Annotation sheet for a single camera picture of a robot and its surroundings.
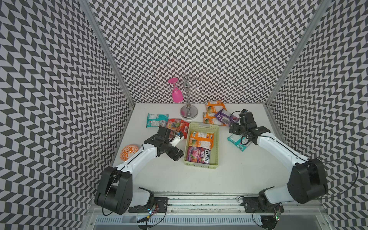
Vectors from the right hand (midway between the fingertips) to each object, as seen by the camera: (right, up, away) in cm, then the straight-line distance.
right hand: (237, 129), depth 88 cm
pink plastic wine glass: (-39, +24, +16) cm, 48 cm away
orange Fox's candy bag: (-21, -8, +8) cm, 24 cm away
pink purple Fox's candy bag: (-24, -16, -1) cm, 29 cm away
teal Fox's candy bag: (+1, -8, +8) cm, 11 cm away
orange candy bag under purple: (-14, +6, +18) cm, 24 cm away
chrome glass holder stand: (-30, +12, +24) cm, 40 cm away
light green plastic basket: (-16, -1, +11) cm, 19 cm away
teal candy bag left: (-54, +5, +18) cm, 57 cm away
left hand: (-38, -13, -2) cm, 40 cm away
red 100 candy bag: (-38, +1, +11) cm, 39 cm away
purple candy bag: (-2, +7, +19) cm, 21 cm away
